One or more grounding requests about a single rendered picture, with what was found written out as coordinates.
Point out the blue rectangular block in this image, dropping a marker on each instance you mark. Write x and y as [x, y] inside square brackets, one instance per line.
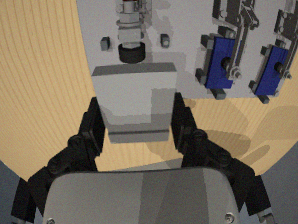
[268, 78]
[216, 75]

